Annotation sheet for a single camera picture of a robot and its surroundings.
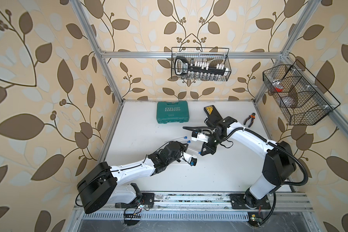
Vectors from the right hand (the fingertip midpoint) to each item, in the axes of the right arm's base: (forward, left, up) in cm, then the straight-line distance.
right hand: (202, 152), depth 81 cm
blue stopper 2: (+15, +8, -8) cm, 19 cm away
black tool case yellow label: (+34, -14, -9) cm, 38 cm away
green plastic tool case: (+36, +17, -6) cm, 41 cm away
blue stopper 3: (+12, +6, -10) cm, 17 cm away
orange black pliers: (+32, -44, -10) cm, 55 cm away
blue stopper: (-2, +2, +2) cm, 4 cm away
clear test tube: (0, +5, +2) cm, 6 cm away
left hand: (+6, +10, +3) cm, 12 cm away
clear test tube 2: (+15, +16, -11) cm, 24 cm away
